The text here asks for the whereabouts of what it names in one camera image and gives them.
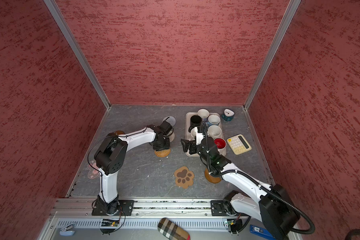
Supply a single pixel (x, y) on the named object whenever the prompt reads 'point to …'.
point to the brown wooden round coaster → (211, 178)
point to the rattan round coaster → (162, 153)
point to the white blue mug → (214, 119)
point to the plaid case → (172, 231)
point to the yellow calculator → (239, 144)
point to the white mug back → (203, 113)
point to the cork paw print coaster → (184, 177)
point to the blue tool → (261, 231)
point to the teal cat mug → (228, 115)
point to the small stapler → (68, 230)
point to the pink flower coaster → (95, 171)
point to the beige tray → (187, 124)
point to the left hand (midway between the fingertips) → (166, 151)
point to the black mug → (196, 121)
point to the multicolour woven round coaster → (172, 137)
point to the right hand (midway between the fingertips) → (186, 141)
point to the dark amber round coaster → (119, 132)
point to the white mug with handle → (194, 131)
